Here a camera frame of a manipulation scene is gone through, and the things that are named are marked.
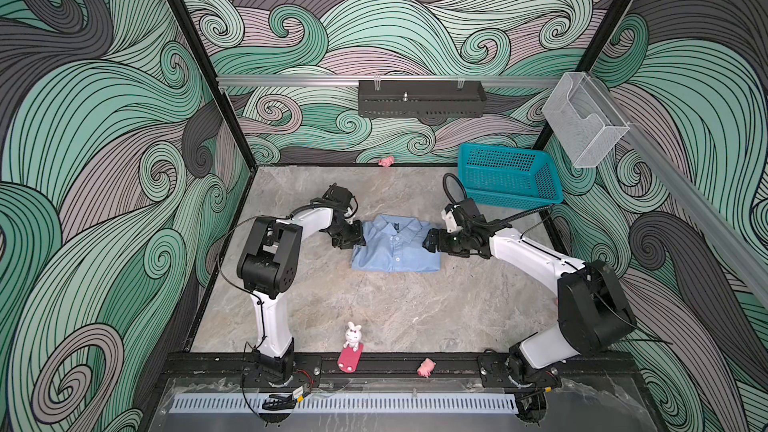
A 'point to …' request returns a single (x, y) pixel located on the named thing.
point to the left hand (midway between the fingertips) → (362, 240)
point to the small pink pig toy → (427, 368)
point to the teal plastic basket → (497, 177)
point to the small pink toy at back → (386, 162)
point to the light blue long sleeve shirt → (394, 243)
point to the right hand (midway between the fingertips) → (434, 245)
